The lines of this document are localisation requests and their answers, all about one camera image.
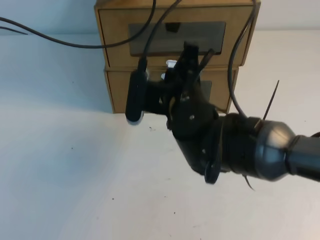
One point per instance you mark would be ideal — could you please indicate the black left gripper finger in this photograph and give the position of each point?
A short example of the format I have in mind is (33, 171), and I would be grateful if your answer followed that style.
(188, 60)

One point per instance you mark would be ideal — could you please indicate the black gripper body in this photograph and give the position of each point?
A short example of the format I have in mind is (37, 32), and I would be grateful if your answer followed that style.
(192, 119)

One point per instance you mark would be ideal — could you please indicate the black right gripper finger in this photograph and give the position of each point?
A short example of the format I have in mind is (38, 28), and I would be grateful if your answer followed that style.
(205, 60)

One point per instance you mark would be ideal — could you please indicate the cardboard drawer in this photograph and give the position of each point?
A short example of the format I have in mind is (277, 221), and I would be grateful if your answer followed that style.
(208, 26)

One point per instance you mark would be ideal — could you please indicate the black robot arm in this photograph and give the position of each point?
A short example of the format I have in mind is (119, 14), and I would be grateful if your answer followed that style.
(248, 146)

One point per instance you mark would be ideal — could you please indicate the lower cardboard shoebox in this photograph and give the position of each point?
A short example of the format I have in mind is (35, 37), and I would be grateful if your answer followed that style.
(214, 84)

